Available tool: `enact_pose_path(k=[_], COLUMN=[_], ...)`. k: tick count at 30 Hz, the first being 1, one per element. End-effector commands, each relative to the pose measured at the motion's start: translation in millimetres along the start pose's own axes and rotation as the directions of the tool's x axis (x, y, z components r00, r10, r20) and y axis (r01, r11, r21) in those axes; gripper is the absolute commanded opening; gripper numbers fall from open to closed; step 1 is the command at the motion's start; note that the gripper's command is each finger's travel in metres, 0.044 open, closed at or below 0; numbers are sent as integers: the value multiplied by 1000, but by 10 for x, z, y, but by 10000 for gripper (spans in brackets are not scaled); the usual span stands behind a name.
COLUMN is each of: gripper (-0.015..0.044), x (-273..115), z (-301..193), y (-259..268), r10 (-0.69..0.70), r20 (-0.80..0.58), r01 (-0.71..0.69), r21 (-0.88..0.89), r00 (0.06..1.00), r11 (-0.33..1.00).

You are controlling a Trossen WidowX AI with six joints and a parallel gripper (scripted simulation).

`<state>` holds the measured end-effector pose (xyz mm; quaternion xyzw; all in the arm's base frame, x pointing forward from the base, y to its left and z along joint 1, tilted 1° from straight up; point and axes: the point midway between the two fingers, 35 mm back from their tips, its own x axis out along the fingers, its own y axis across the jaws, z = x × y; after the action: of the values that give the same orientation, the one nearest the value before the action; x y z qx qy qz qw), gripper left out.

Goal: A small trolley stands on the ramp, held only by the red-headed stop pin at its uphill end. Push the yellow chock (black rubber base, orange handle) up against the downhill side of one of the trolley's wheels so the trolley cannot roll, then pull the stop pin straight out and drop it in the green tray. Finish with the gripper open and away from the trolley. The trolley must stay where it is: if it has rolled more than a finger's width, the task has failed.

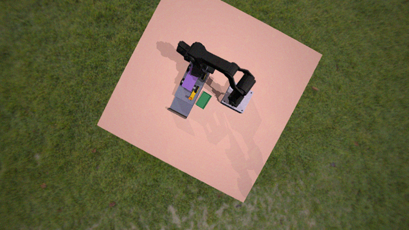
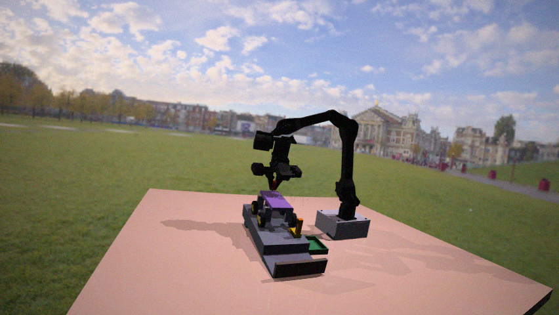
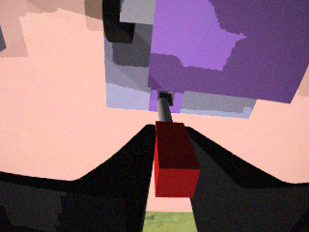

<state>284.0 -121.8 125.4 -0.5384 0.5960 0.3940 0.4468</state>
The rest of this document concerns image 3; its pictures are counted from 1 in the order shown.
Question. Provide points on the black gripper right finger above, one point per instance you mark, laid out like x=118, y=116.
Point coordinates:
x=232, y=195

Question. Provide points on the grey ramp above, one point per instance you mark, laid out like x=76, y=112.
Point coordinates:
x=126, y=67

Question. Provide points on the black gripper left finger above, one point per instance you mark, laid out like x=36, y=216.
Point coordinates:
x=111, y=198

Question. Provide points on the red-headed metal pin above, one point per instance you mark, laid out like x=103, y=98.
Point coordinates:
x=176, y=169

